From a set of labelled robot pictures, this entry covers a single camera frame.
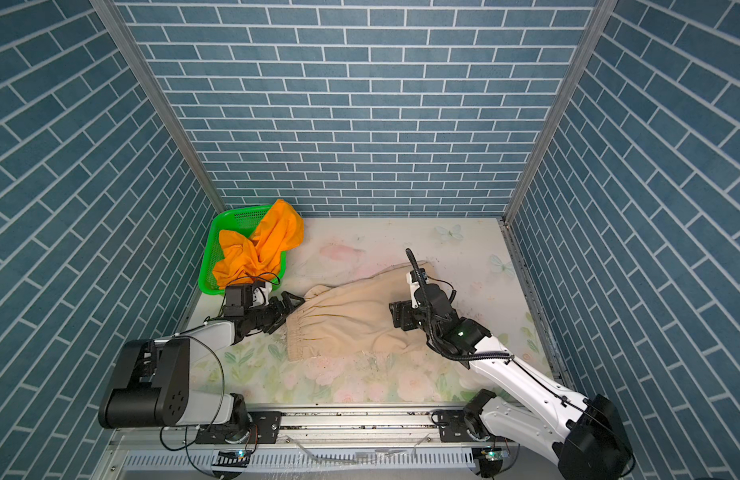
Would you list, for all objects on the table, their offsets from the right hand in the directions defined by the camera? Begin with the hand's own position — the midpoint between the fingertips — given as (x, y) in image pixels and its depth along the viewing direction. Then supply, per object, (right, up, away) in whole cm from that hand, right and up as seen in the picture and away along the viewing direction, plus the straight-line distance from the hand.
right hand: (398, 300), depth 80 cm
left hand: (-31, -4, +11) cm, 33 cm away
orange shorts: (-47, +10, +13) cm, 50 cm away
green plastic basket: (-57, +24, +33) cm, 70 cm away
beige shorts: (-14, -8, +10) cm, 19 cm away
